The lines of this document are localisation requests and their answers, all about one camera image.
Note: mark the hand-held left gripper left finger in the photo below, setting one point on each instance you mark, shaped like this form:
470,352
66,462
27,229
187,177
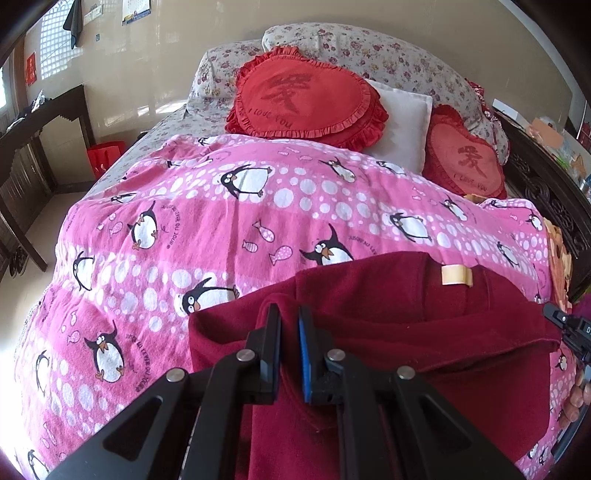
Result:
268,360

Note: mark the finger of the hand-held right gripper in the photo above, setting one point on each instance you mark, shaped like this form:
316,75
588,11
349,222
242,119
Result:
554,314

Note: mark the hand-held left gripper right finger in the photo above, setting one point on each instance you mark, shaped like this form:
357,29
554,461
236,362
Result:
305,355

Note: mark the dark red fleece garment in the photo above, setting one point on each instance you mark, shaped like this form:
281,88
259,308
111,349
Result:
392,323

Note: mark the person's right hand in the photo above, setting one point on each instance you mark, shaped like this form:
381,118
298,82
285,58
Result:
579,397

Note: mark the orange cream towel blanket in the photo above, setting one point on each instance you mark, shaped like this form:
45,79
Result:
558,258

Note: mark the dark carved wooden headboard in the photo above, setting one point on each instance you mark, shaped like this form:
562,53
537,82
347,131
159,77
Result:
540,184

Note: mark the pink penguin printed blanket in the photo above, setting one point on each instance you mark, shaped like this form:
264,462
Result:
184,221

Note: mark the assorted shelf clutter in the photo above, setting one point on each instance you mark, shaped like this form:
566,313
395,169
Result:
558,143

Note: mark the small red heart cushion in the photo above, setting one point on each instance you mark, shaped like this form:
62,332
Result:
466,161

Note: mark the white flat box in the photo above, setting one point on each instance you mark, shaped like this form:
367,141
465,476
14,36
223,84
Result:
508,110

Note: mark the red patterned cloth bundle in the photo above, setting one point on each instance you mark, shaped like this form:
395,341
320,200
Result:
480,97

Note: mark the white pillow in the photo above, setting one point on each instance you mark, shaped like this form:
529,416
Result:
406,124

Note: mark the floral bed sheet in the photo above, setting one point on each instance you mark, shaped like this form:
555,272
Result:
152,138

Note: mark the large red heart cushion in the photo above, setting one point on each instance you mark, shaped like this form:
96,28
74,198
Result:
300,97

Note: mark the red bag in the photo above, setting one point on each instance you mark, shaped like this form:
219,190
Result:
106,157

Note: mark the small floral pillow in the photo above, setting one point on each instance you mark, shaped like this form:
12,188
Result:
217,69

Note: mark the large floral pillow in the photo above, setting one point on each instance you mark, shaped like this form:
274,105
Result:
369,50

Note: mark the dark wooden desk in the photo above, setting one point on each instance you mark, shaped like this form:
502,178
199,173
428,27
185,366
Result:
41,138

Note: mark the black hanging cloth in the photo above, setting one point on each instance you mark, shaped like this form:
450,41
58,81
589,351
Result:
74,16

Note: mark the wall calendar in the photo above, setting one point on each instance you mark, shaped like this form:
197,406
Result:
136,11

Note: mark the red paper wall decoration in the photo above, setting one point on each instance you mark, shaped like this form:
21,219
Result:
31,67

